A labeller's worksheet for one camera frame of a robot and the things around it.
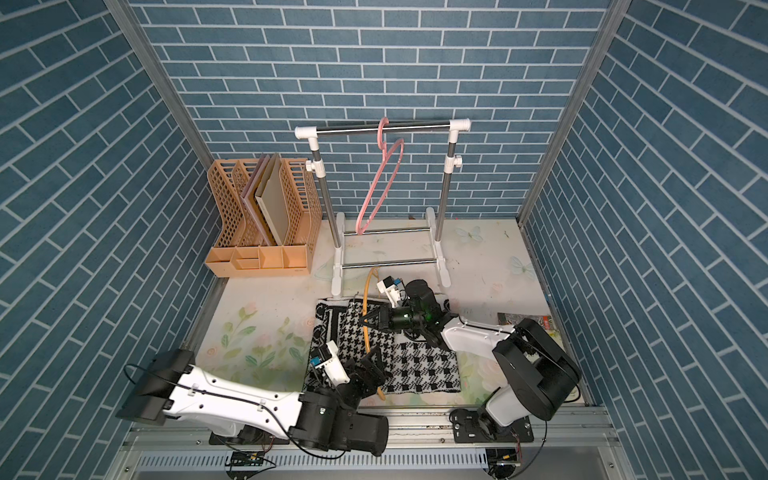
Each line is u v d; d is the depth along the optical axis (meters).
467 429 0.73
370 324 0.74
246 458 0.72
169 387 0.45
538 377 0.44
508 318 0.94
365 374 0.60
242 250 1.01
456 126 0.74
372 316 0.75
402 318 0.72
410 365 0.82
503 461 0.71
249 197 0.86
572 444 0.72
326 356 0.59
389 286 0.78
